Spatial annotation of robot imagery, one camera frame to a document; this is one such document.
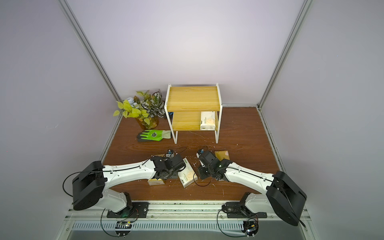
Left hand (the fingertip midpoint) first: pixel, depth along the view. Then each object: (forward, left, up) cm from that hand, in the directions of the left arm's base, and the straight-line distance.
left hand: (176, 173), depth 83 cm
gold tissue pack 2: (+10, -27, +5) cm, 29 cm away
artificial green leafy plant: (+32, +19, +23) cm, 43 cm away
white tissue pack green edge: (-2, -7, +3) cm, 8 cm away
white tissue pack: (+23, -17, +19) cm, 35 cm away
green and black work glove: (+26, +19, -1) cm, 32 cm away
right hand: (+3, -13, +2) cm, 13 cm away
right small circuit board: (-24, -38, -3) cm, 45 cm away
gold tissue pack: (-6, +10, +3) cm, 12 cm away
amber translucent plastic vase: (+25, +18, +15) cm, 34 cm away
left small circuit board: (-25, +24, -6) cm, 36 cm away
